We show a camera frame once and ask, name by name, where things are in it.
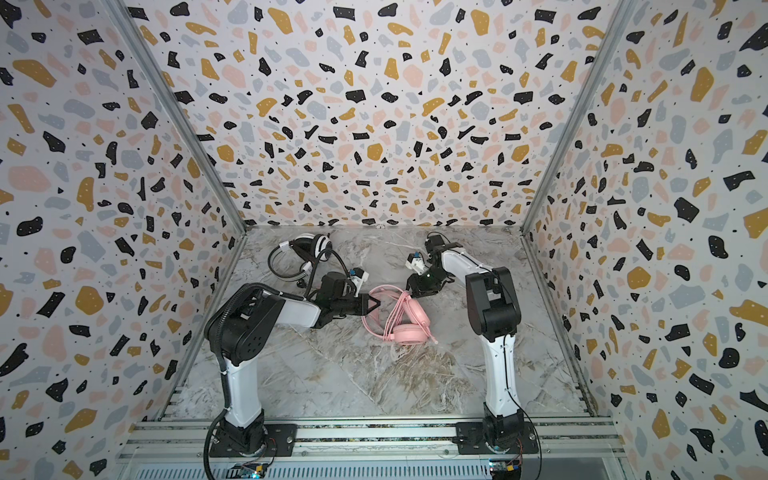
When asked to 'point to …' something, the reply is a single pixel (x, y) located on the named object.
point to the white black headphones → (307, 248)
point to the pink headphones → (409, 321)
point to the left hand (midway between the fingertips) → (380, 298)
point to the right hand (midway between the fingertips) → (407, 289)
